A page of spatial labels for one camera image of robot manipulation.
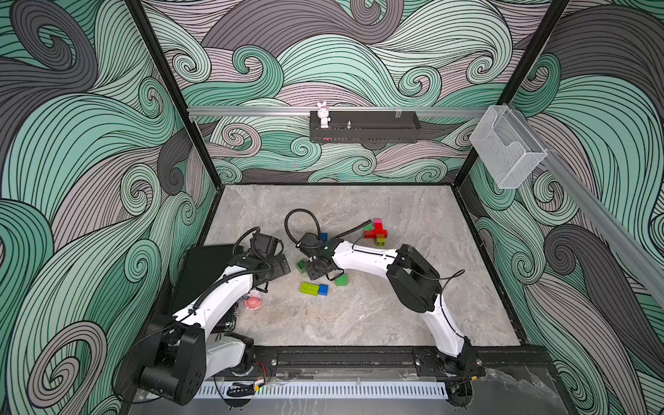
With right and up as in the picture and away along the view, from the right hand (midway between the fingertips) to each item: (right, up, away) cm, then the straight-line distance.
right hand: (311, 272), depth 92 cm
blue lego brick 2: (+5, +12, +8) cm, 16 cm away
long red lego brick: (+26, +14, +7) cm, 30 cm away
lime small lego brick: (+27, +10, +7) cm, 29 cm away
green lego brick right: (+11, -2, -3) cm, 12 cm away
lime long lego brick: (0, -4, -7) cm, 8 cm away
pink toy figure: (-19, -7, -9) cm, 22 cm away
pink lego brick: (+27, +18, +14) cm, 36 cm away
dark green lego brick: (+22, +15, +11) cm, 29 cm away
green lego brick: (-4, +3, -3) cm, 6 cm away
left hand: (-12, +3, -6) cm, 14 cm away
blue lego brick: (+4, -4, -6) cm, 9 cm away
